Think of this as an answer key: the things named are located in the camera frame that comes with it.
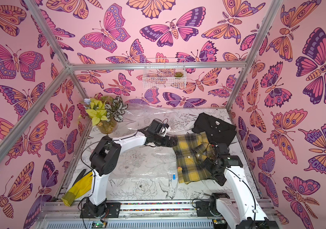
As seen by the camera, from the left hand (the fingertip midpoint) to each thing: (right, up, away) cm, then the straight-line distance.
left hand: (174, 144), depth 93 cm
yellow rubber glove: (-53, -22, -12) cm, 59 cm away
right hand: (+18, -13, -13) cm, 26 cm away
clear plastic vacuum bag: (-20, -13, -2) cm, 24 cm away
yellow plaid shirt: (+11, -4, -3) cm, 12 cm away
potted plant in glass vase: (-42, +20, -7) cm, 47 cm away
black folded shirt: (+32, +8, +13) cm, 36 cm away
